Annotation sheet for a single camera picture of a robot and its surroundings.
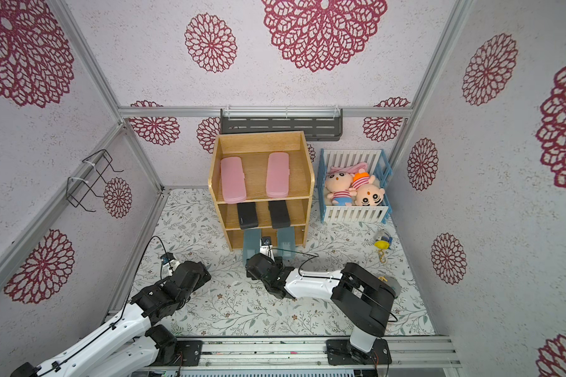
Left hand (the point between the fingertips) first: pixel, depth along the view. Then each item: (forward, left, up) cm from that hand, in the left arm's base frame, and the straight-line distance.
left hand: (197, 273), depth 82 cm
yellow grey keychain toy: (+15, -71, -6) cm, 73 cm away
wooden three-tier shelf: (+22, -23, +23) cm, 40 cm away
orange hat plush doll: (+34, -66, +3) cm, 74 cm away
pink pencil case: (+24, -13, +23) cm, 36 cm away
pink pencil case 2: (+25, -28, +23) cm, 45 cm away
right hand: (+7, -23, -4) cm, 24 cm away
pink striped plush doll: (+40, -55, +5) cm, 68 cm away
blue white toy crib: (+55, -76, +2) cm, 94 cm away
